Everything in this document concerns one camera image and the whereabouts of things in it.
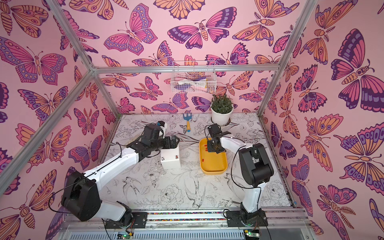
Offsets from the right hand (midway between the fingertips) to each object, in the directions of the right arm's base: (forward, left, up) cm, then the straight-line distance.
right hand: (213, 147), depth 98 cm
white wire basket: (+26, +13, +31) cm, 43 cm away
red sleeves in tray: (0, +4, -3) cm, 5 cm away
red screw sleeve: (-12, +22, +8) cm, 26 cm away
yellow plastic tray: (-12, +2, 0) cm, 12 cm away
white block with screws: (-12, +26, +7) cm, 29 cm away
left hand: (-4, +23, +14) cm, 27 cm away
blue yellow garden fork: (+28, +19, -3) cm, 34 cm away
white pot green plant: (+23, -6, +12) cm, 27 cm away
